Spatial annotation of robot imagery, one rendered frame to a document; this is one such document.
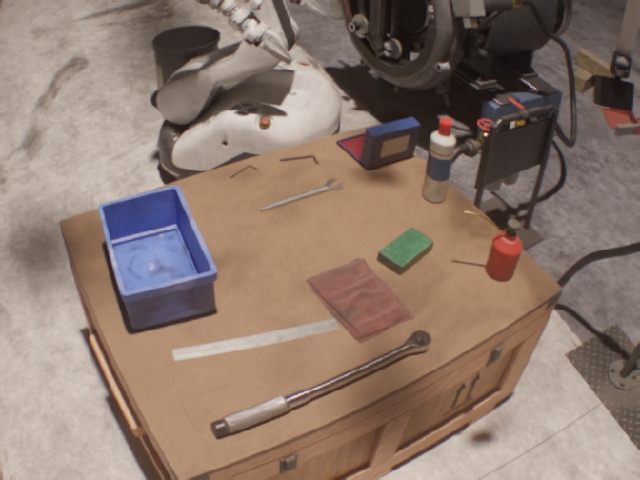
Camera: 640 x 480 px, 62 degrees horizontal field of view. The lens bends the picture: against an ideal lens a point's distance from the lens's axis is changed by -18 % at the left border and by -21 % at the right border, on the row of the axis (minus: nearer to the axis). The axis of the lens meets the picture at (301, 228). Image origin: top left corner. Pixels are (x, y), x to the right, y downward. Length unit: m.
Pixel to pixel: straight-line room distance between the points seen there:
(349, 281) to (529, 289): 0.43
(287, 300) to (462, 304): 0.38
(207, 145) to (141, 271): 0.89
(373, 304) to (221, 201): 0.48
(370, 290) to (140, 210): 0.53
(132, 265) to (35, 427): 0.64
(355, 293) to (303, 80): 1.26
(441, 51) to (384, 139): 0.80
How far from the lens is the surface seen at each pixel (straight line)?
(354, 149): 1.79
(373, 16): 2.65
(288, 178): 1.66
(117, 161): 2.65
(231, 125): 2.13
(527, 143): 2.14
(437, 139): 1.55
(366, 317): 1.30
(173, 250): 1.45
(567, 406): 1.91
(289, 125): 2.13
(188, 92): 2.32
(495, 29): 2.68
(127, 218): 1.46
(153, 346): 1.27
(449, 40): 2.37
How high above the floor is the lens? 1.44
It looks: 40 degrees down
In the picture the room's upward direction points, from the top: 3 degrees clockwise
